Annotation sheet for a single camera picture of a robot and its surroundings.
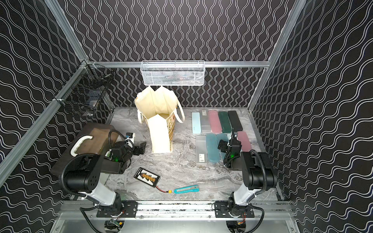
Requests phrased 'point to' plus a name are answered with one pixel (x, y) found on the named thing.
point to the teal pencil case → (213, 148)
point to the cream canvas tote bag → (158, 109)
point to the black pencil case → (235, 122)
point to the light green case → (195, 123)
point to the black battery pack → (146, 177)
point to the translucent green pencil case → (224, 137)
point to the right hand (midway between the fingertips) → (229, 141)
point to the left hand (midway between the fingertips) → (138, 139)
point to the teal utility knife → (189, 189)
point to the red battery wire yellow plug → (169, 191)
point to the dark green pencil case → (226, 124)
